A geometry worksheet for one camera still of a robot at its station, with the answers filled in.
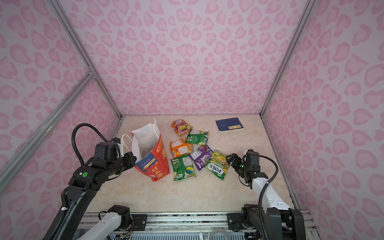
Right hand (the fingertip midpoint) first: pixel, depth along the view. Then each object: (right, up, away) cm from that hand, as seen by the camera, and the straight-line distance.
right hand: (230, 160), depth 86 cm
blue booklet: (+5, +20, +28) cm, 35 cm away
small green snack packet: (-19, +12, +17) cm, 28 cm away
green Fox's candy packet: (-7, -4, +4) cm, 9 cm away
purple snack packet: (-17, +1, +9) cm, 19 cm away
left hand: (-48, +5, -15) cm, 50 cm away
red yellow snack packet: (-31, +19, +22) cm, 42 cm away
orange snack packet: (-31, +6, +12) cm, 33 cm away
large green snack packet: (-28, -5, +2) cm, 28 cm away
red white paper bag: (-50, +6, +7) cm, 51 cm away
